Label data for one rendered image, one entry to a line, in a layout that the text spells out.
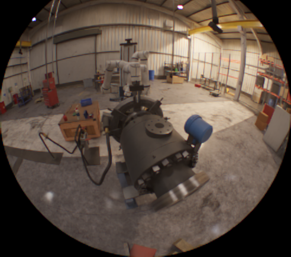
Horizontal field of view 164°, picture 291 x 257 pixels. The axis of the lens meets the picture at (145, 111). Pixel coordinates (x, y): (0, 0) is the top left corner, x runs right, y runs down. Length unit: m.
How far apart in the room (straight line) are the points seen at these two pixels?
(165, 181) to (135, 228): 0.83
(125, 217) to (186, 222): 0.69
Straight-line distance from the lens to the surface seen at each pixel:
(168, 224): 1.39
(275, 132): 3.95
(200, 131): 0.69
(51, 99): 4.69
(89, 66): 9.72
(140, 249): 1.39
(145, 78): 1.62
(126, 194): 1.15
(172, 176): 0.69
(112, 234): 1.40
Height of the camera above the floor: 1.35
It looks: 26 degrees down
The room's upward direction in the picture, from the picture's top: 2 degrees clockwise
